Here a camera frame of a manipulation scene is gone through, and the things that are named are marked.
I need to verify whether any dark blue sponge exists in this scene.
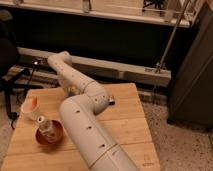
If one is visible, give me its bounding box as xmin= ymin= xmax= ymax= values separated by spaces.
xmin=109 ymin=96 xmax=115 ymax=105

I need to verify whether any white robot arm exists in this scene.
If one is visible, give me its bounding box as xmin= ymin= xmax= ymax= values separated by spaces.
xmin=48 ymin=51 xmax=139 ymax=171

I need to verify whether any metal pole stand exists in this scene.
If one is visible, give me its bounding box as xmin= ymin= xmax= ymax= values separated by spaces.
xmin=155 ymin=0 xmax=190 ymax=73

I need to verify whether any clear plastic bottle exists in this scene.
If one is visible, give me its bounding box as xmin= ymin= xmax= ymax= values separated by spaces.
xmin=37 ymin=116 xmax=56 ymax=143

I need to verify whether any red bowl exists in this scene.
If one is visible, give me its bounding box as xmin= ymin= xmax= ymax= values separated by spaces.
xmin=35 ymin=120 xmax=64 ymax=146

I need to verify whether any dark cabinet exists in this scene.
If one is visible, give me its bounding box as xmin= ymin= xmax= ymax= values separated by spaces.
xmin=167 ymin=0 xmax=213 ymax=129

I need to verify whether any black office chair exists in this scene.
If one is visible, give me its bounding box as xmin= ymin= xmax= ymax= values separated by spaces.
xmin=0 ymin=9 xmax=40 ymax=129

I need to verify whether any grey floor rail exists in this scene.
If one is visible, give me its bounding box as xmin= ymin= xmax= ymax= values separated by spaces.
xmin=18 ymin=47 xmax=171 ymax=87

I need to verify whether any black cable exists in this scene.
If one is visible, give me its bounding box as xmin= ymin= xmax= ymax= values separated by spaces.
xmin=17 ymin=61 xmax=40 ymax=101

